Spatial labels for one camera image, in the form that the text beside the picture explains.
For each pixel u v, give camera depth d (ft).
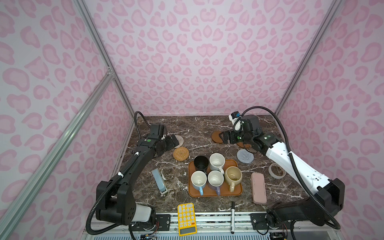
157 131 2.15
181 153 3.21
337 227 1.25
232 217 2.42
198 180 2.81
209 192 2.73
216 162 3.05
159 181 2.67
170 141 2.51
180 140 3.46
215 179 2.81
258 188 2.69
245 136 2.10
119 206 1.38
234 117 2.25
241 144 2.28
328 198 1.29
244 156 3.13
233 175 2.86
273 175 2.90
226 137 2.30
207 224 2.41
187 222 2.36
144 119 4.12
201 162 2.89
